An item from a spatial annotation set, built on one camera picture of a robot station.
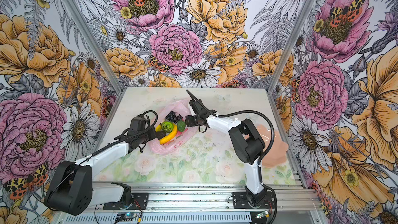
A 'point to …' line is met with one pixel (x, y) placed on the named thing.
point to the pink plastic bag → (182, 139)
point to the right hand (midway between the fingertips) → (190, 124)
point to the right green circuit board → (265, 213)
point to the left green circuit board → (125, 216)
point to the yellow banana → (168, 137)
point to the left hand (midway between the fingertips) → (154, 136)
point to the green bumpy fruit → (167, 126)
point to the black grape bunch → (172, 117)
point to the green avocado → (181, 126)
